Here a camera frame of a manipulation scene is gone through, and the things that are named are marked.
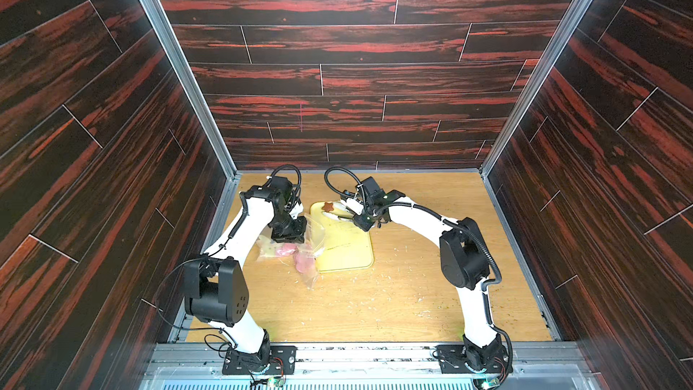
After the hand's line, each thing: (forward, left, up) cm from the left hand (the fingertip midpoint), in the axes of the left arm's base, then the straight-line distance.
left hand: (305, 239), depth 85 cm
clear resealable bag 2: (+1, +13, -11) cm, 17 cm away
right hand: (+15, -20, -6) cm, 25 cm away
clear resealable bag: (-7, -1, +2) cm, 7 cm away
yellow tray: (+4, -14, -12) cm, 19 cm away
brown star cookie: (+22, -5, -11) cm, 25 cm away
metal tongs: (+18, -13, -10) cm, 24 cm away
